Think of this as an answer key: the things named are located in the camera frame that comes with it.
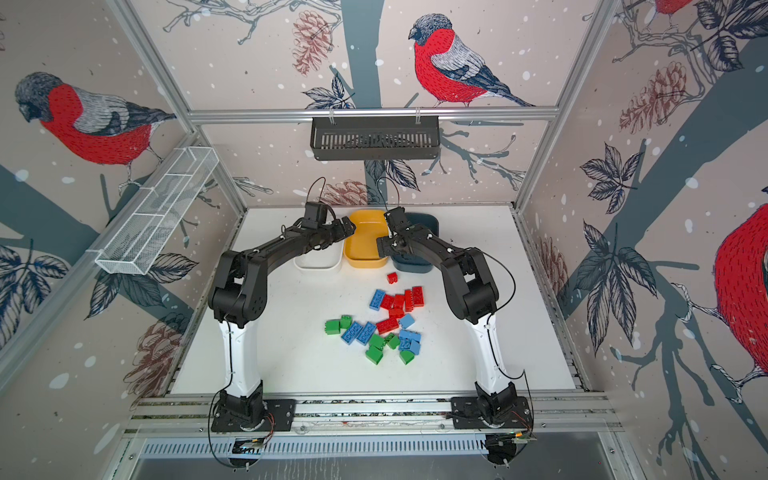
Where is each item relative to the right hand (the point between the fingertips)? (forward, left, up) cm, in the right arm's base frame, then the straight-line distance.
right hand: (390, 248), depth 104 cm
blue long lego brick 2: (-30, +10, -3) cm, 32 cm away
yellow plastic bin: (-1, +10, 0) cm, 10 cm away
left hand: (+3, +15, +7) cm, 17 cm away
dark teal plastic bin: (-6, -9, -1) cm, 10 cm away
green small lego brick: (-27, +12, -2) cm, 30 cm away
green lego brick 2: (-36, -7, -2) cm, 37 cm away
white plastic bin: (-4, +22, -1) cm, 22 cm away
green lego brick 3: (-32, -1, -2) cm, 32 cm away
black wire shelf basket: (+32, +12, +25) cm, 42 cm away
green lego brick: (-28, +16, -4) cm, 33 cm away
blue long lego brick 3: (-29, +6, -4) cm, 30 cm away
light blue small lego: (-25, -7, -4) cm, 26 cm away
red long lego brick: (-19, -3, -3) cm, 20 cm away
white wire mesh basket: (-22, +60, +29) cm, 70 cm away
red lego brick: (-17, -10, -3) cm, 20 cm away
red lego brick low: (-27, -1, -3) cm, 27 cm away
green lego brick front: (-36, +3, -3) cm, 36 cm away
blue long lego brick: (-19, +3, -2) cm, 19 cm away
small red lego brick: (-11, -1, -2) cm, 11 cm away
